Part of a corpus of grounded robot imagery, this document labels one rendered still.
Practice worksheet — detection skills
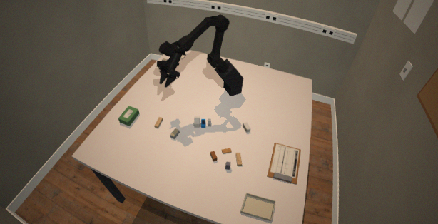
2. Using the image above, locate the green box with white label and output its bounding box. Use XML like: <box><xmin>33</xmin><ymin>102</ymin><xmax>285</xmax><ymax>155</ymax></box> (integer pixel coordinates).
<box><xmin>118</xmin><ymin>106</ymin><xmax>139</xmax><ymax>126</ymax></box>

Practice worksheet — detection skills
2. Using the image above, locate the shallow beige rectangular tray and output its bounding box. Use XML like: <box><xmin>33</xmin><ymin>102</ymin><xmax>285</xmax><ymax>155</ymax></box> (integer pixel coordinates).
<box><xmin>240</xmin><ymin>193</ymin><xmax>275</xmax><ymax>221</ymax></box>

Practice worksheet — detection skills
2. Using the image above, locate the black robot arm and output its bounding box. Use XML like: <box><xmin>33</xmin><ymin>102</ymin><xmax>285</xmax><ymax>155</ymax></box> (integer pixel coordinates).
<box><xmin>157</xmin><ymin>15</ymin><xmax>230</xmax><ymax>73</ymax></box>

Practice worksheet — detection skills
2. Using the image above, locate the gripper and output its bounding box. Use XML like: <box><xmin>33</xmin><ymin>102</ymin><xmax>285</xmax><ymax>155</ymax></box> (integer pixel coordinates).
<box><xmin>159</xmin><ymin>58</ymin><xmax>180</xmax><ymax>88</ymax></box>

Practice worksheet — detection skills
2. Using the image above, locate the brown clipboard with white paper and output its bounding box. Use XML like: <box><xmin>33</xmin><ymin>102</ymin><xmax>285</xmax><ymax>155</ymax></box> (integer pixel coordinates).
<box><xmin>268</xmin><ymin>143</ymin><xmax>301</xmax><ymax>184</ymax></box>

